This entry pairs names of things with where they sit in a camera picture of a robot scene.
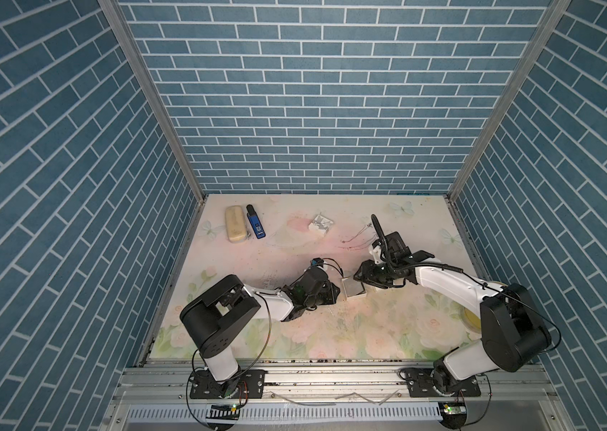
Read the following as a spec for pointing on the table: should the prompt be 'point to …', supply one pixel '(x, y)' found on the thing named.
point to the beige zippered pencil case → (235, 224)
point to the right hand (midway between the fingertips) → (360, 279)
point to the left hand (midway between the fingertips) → (345, 294)
